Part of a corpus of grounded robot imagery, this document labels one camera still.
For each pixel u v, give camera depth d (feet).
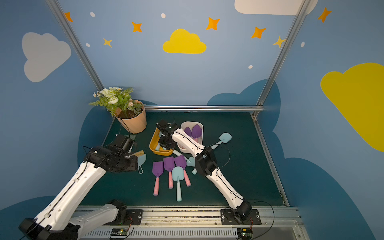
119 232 2.35
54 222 1.22
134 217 2.42
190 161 3.13
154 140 3.33
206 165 2.14
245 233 2.39
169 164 3.05
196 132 3.51
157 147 3.23
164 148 3.05
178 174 2.93
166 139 2.79
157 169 2.95
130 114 3.42
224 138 3.52
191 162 3.12
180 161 3.06
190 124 3.62
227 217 2.45
